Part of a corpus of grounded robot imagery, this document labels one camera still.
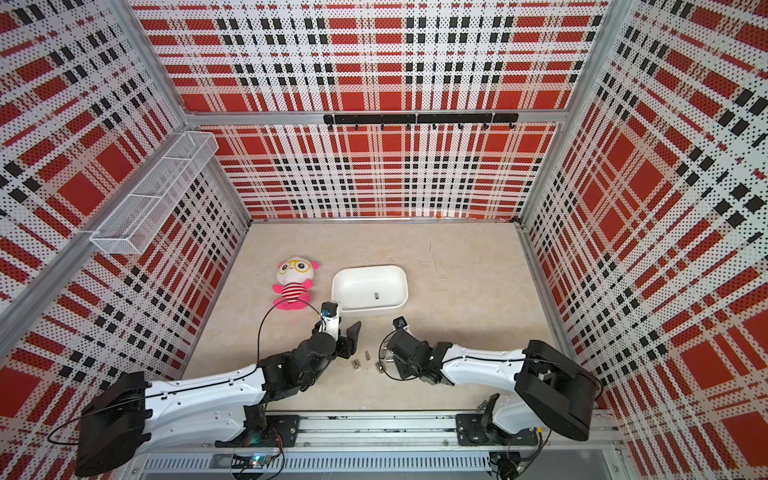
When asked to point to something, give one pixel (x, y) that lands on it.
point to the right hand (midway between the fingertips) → (409, 354)
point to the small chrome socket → (376, 295)
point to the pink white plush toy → (295, 277)
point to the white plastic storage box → (371, 288)
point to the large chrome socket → (379, 366)
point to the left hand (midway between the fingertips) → (355, 321)
